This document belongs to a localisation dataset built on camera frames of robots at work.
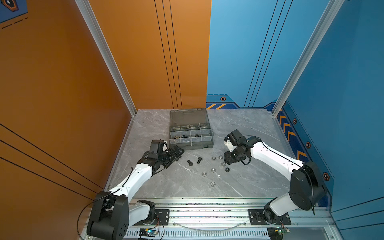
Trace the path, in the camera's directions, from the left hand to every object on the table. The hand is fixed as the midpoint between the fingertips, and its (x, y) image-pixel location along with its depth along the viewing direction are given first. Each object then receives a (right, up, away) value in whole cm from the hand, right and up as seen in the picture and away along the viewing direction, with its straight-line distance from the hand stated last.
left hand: (180, 153), depth 86 cm
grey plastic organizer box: (+5, +14, +20) cm, 24 cm away
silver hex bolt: (+26, -7, +4) cm, 27 cm away
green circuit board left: (-12, -35, -16) cm, 40 cm away
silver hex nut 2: (+20, -11, +3) cm, 23 cm away
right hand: (+28, -4, 0) cm, 28 cm away
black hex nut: (+28, -11, +3) cm, 30 cm away
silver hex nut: (+14, -12, +1) cm, 19 cm away
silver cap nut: (+25, -4, +8) cm, 26 cm away
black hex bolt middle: (+6, -8, +5) cm, 11 cm away
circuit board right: (+50, -34, -16) cm, 63 cm away
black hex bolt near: (+11, -6, +8) cm, 15 cm away
